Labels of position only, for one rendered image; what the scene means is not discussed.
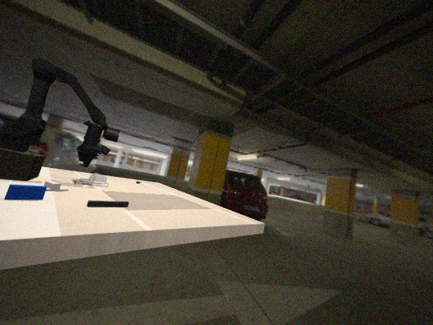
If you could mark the black flat bar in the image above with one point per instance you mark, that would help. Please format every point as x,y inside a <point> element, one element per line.
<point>106,203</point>

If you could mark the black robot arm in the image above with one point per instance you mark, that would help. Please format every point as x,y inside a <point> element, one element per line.
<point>17,136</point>

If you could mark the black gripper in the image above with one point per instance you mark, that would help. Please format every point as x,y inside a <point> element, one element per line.
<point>88,151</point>

